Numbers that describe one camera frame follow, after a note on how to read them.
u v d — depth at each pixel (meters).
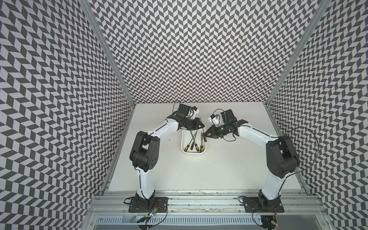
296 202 0.76
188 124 0.79
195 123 0.81
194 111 0.87
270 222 0.69
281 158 0.48
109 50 0.89
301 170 0.89
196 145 0.94
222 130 0.77
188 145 0.94
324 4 0.67
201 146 0.93
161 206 0.72
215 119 0.84
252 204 0.72
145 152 0.50
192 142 0.96
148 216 0.68
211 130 0.82
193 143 0.95
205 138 0.85
